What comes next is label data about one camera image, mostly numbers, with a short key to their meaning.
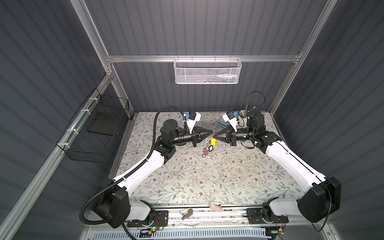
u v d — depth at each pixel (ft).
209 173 2.92
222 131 2.16
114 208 1.34
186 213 2.45
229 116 2.05
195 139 1.99
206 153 2.37
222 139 2.22
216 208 2.47
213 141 2.27
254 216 2.42
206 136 2.17
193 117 1.97
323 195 1.30
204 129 2.13
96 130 2.36
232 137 2.03
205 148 2.28
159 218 2.38
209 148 2.27
